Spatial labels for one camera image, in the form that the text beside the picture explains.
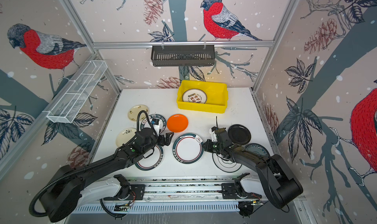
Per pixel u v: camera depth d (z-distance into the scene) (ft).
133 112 3.52
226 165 2.69
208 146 2.54
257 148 2.89
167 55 3.51
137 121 2.07
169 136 2.50
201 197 2.39
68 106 2.34
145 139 2.09
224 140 2.27
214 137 2.67
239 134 3.10
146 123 2.82
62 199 1.31
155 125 2.39
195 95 3.85
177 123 3.33
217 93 3.85
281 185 1.36
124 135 3.12
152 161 2.71
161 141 2.40
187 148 2.88
